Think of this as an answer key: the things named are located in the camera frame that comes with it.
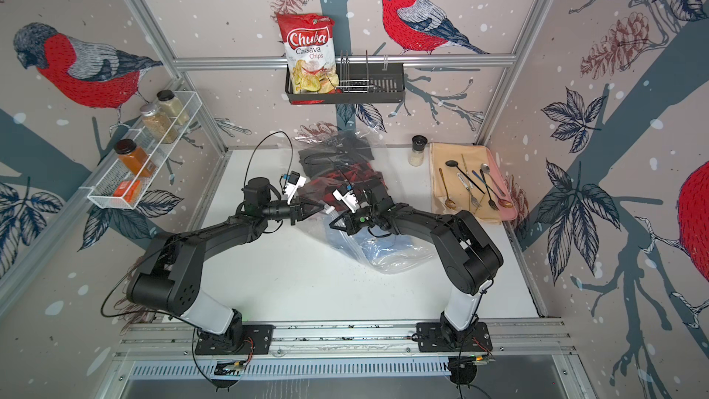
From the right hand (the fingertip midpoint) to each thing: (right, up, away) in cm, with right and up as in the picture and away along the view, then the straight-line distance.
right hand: (332, 224), depth 85 cm
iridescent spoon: (+63, +5, +16) cm, 65 cm away
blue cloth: (+16, -8, +3) cm, 19 cm away
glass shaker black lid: (+32, +28, +22) cm, 48 cm away
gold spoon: (+42, +5, +16) cm, 45 cm away
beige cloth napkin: (+51, +14, +25) cm, 58 cm away
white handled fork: (+49, +13, +22) cm, 56 cm away
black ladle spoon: (+49, +20, +29) cm, 60 cm away
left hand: (-2, +7, -3) cm, 8 cm away
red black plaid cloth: (+9, +15, +23) cm, 29 cm away
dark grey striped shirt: (+3, +25, +32) cm, 41 cm away
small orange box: (-50, +13, -18) cm, 55 cm away
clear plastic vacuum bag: (+15, +30, +33) cm, 47 cm away
